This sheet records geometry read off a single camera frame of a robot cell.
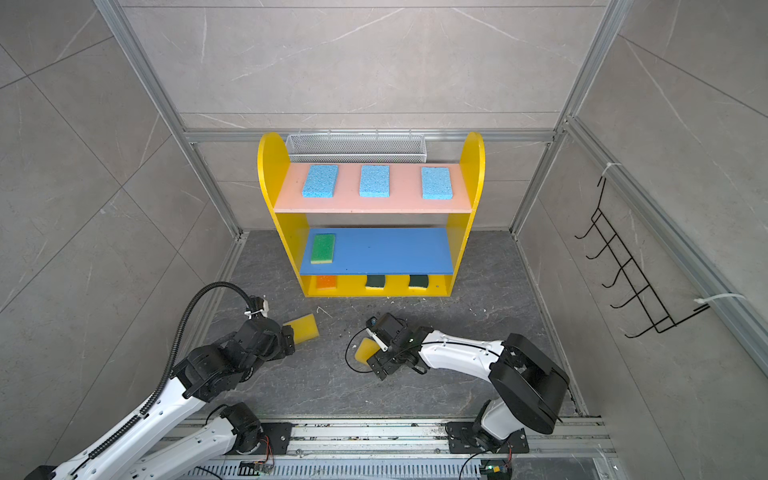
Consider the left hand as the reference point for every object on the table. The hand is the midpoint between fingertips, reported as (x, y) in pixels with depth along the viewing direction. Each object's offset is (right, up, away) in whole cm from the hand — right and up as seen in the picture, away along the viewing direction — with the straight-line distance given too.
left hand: (280, 328), depth 75 cm
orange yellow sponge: (+6, +9, +26) cm, 29 cm away
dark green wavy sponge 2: (+23, +10, +26) cm, 36 cm away
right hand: (+27, -10, +12) cm, 31 cm away
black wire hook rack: (+84, +8, -12) cm, 85 cm away
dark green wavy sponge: (+38, +10, +27) cm, 48 cm away
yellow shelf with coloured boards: (+21, +28, +31) cm, 46 cm away
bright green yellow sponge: (+6, +21, +21) cm, 30 cm away
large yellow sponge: (+21, -9, +12) cm, 26 cm away
